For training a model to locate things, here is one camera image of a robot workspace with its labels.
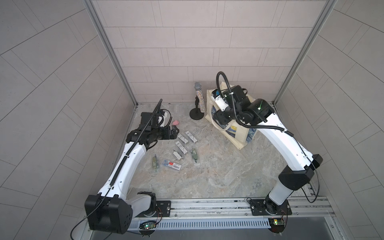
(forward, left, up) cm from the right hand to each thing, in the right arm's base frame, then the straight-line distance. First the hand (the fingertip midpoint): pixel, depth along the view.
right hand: (218, 111), depth 71 cm
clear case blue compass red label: (-12, +27, -29) cm, 42 cm away
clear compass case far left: (+5, +21, -29) cm, 36 cm away
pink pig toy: (+17, +26, -27) cm, 41 cm away
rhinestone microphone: (+24, +9, -2) cm, 25 cm away
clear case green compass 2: (-12, +36, -27) cm, 47 cm away
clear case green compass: (-7, +14, -29) cm, 33 cm away
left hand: (-1, +23, -10) cm, 26 cm away
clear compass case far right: (+5, +15, -29) cm, 33 cm away
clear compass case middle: (-2, +21, -29) cm, 36 cm away
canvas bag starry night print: (-1, -14, -18) cm, 23 cm away
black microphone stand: (+24, +12, -27) cm, 39 cm away
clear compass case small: (-6, +24, -29) cm, 38 cm away
